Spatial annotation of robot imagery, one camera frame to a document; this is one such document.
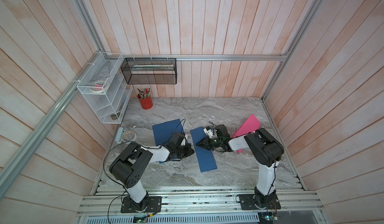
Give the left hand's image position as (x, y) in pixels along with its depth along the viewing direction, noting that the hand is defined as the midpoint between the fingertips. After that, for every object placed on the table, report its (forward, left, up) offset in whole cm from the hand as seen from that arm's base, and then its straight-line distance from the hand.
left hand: (194, 153), depth 90 cm
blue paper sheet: (+16, +22, 0) cm, 27 cm away
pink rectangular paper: (+22, -41, -1) cm, 47 cm away
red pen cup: (+36, +35, +12) cm, 52 cm away
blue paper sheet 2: (-2, -6, -1) cm, 7 cm away
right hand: (+6, -2, 0) cm, 6 cm away
